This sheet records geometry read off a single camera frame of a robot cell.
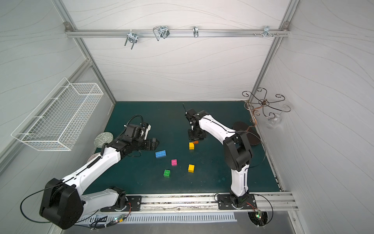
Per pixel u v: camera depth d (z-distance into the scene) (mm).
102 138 958
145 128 724
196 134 773
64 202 390
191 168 820
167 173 804
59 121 689
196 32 781
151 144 745
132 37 783
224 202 733
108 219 701
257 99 801
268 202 675
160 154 902
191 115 734
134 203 737
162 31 766
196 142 868
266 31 764
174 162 865
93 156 850
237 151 498
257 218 720
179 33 777
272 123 865
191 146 917
